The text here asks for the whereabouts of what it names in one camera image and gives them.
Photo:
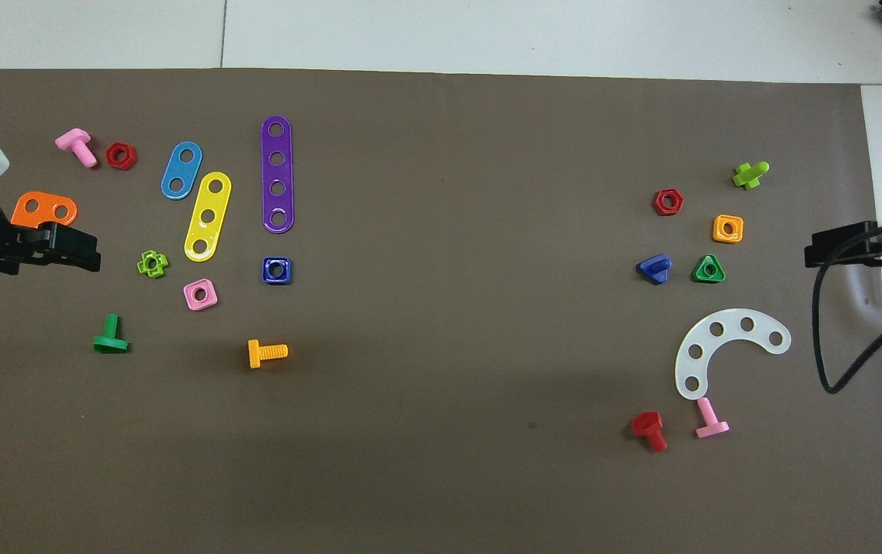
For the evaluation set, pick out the orange plastic toy screw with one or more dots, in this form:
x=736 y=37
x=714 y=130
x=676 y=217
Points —
x=264 y=353

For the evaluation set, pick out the pink plastic toy screw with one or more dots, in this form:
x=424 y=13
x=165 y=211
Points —
x=709 y=417
x=75 y=145

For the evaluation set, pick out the lime cross-head toy screw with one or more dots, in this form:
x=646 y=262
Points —
x=749 y=176

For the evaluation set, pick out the green triangular toy nut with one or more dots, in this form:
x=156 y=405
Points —
x=699 y=274

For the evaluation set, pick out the blue triangle-head toy screw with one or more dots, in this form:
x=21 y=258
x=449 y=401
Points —
x=653 y=268

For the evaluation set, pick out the white curved five-hole plate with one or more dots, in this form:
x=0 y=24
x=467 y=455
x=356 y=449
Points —
x=729 y=323

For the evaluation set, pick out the blue two-hole toy strip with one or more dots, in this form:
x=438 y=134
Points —
x=179 y=171

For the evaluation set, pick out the pink square toy nut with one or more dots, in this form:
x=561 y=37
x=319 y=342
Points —
x=192 y=295

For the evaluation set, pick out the orange heart-shaped two-hole plate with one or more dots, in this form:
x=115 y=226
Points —
x=25 y=209

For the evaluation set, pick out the red hex-head toy screw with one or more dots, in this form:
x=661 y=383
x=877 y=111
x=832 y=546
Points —
x=647 y=425

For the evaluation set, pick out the orange square toy nut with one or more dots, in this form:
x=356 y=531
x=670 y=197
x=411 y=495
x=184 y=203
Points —
x=718 y=229

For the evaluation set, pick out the yellow three-hole toy strip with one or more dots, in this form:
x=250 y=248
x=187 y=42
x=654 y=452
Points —
x=210 y=201

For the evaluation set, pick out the brown table mat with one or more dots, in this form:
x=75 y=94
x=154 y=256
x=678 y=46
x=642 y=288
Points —
x=449 y=231

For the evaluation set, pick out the purple four-hole toy strip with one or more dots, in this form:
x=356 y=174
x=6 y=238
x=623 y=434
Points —
x=277 y=173

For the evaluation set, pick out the red hexagonal toy nut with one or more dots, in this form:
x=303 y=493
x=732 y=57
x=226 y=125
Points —
x=659 y=203
x=112 y=156

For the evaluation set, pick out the green plastic toy screw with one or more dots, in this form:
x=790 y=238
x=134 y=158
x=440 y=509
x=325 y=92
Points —
x=110 y=335

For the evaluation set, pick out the blue square toy nut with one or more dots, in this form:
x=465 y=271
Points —
x=267 y=271

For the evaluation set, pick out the lime cross-shaped toy nut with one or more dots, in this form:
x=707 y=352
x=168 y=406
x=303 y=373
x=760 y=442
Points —
x=144 y=265

